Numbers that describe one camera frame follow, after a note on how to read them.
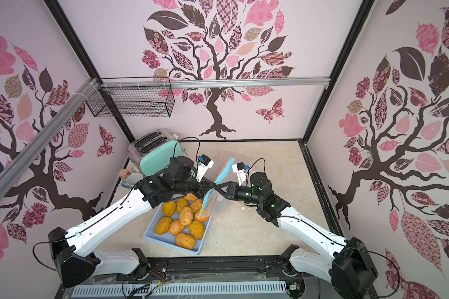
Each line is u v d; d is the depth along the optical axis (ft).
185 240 2.50
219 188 2.32
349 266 1.29
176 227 2.61
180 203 2.85
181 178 1.79
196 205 2.84
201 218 2.73
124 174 3.02
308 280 2.34
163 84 2.95
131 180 3.07
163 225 2.66
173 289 2.29
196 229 2.59
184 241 2.50
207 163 2.08
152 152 3.01
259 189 1.84
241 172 2.24
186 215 2.61
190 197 2.07
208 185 2.04
